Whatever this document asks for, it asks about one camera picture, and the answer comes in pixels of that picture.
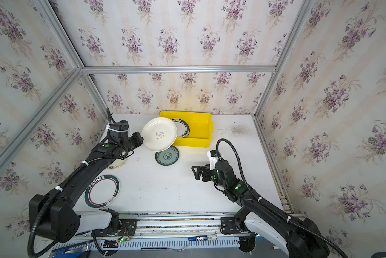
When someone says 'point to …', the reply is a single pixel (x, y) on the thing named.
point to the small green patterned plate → (168, 157)
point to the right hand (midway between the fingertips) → (196, 168)
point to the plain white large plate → (159, 134)
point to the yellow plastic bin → (200, 124)
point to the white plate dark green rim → (183, 129)
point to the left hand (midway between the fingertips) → (143, 135)
